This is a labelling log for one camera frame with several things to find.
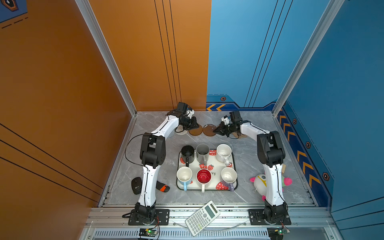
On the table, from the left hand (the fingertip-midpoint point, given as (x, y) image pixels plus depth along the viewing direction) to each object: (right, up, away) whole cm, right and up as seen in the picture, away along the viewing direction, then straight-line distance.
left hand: (199, 124), depth 99 cm
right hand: (+9, -4, +2) cm, 11 cm away
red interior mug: (+2, -30, -14) cm, 33 cm away
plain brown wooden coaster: (-2, -6, +9) cm, 11 cm away
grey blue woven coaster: (-11, -2, -11) cm, 16 cm away
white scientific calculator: (0, -47, -26) cm, 53 cm away
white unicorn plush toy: (+31, -32, -21) cm, 49 cm away
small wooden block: (+51, -27, -9) cm, 58 cm away
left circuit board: (-26, -52, -27) cm, 65 cm away
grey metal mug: (+2, -16, -10) cm, 19 cm away
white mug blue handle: (-9, -30, -14) cm, 34 cm away
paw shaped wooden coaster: (+24, -7, -9) cm, 27 cm away
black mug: (-7, -19, -7) cm, 21 cm away
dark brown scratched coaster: (+6, -4, +8) cm, 11 cm away
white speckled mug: (+15, -18, -4) cm, 24 cm away
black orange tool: (-21, -35, -16) cm, 44 cm away
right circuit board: (+37, -52, -28) cm, 70 cm away
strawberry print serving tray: (+8, -25, -7) cm, 28 cm away
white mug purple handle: (+17, -30, -13) cm, 37 cm away
